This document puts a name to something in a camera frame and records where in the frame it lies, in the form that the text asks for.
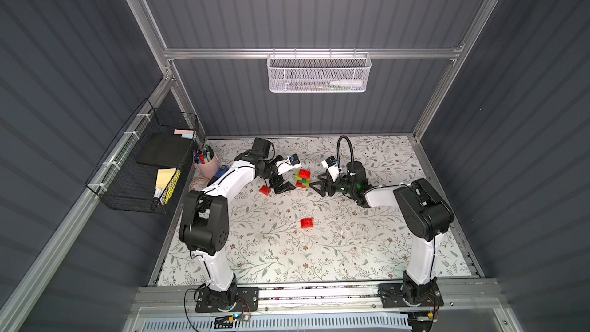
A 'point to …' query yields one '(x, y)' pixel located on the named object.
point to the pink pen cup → (206, 161)
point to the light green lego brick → (306, 183)
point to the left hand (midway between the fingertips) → (287, 174)
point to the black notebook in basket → (165, 149)
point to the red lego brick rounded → (307, 223)
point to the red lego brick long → (304, 174)
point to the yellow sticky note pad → (164, 175)
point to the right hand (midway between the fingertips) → (318, 180)
